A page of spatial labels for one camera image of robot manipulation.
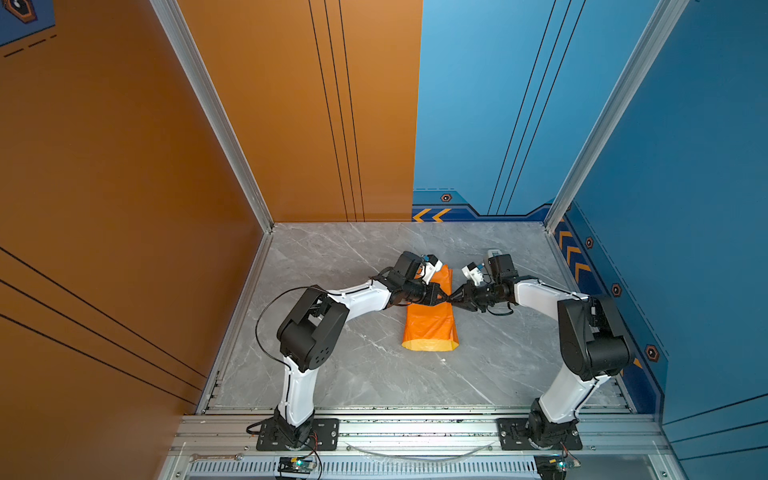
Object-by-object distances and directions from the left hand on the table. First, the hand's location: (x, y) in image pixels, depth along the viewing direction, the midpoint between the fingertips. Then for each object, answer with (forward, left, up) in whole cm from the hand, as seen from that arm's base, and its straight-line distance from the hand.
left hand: (449, 294), depth 89 cm
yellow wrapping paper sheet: (-10, +6, -2) cm, 12 cm away
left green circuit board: (-41, +39, -11) cm, 58 cm away
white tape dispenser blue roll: (+20, -18, -5) cm, 28 cm away
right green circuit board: (-41, -22, -11) cm, 48 cm away
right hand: (0, -1, -3) cm, 3 cm away
